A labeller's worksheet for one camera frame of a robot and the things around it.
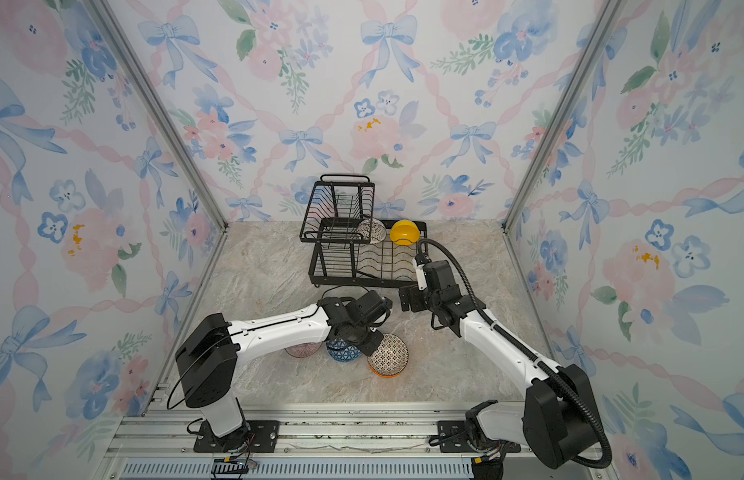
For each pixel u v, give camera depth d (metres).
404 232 1.12
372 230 1.13
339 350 0.71
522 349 0.47
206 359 0.44
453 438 0.73
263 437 0.75
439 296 0.64
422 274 0.69
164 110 0.87
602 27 0.71
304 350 0.56
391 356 0.85
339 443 0.74
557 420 0.41
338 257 1.10
